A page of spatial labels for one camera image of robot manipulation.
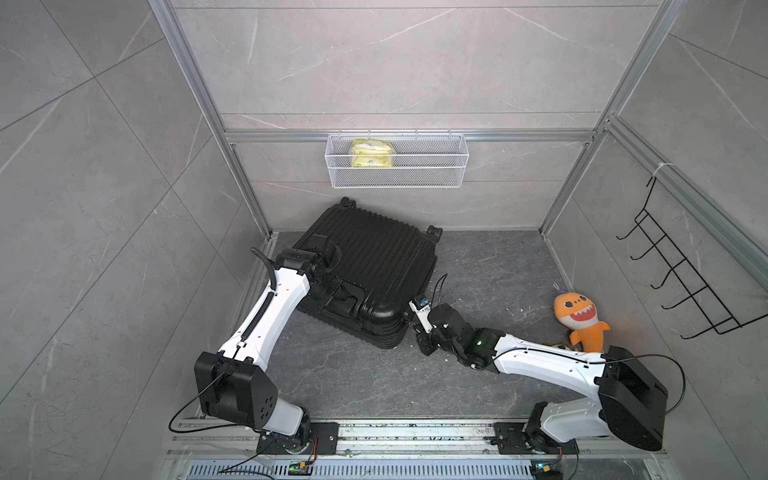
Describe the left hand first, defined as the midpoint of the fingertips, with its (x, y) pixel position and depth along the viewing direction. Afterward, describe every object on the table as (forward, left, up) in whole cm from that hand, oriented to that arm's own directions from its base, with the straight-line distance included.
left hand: (335, 292), depth 81 cm
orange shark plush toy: (-3, -71, -10) cm, 72 cm away
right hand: (-7, -23, -8) cm, 25 cm away
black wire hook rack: (-16, -83, +13) cm, 86 cm away
